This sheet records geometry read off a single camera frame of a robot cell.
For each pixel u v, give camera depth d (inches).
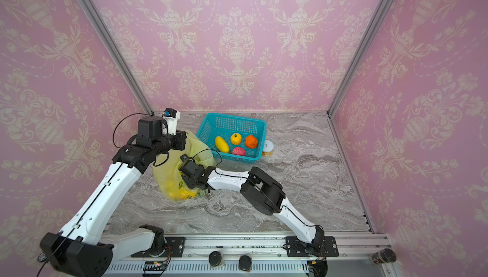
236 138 40.4
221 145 39.5
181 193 32.8
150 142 21.5
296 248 28.6
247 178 22.1
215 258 25.4
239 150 37.9
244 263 24.7
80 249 14.4
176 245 29.4
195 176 28.0
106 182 17.8
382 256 25.5
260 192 23.3
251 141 39.3
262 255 28.7
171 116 25.4
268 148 39.0
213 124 43.5
